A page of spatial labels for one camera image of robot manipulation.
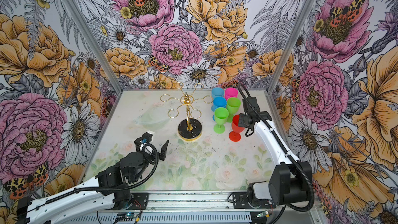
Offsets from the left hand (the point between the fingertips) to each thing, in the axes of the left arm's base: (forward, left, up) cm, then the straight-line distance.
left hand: (158, 141), depth 74 cm
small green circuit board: (-27, +12, -19) cm, 35 cm away
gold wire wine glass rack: (+16, -11, -19) cm, 27 cm away
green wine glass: (+19, -32, -6) cm, 38 cm away
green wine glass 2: (+26, -40, -5) cm, 48 cm away
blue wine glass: (+27, -31, -3) cm, 41 cm away
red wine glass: (+12, -41, -18) cm, 47 cm away
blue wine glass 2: (+36, -31, -3) cm, 47 cm away
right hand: (+11, -44, -4) cm, 46 cm away
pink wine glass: (+35, -40, -3) cm, 53 cm away
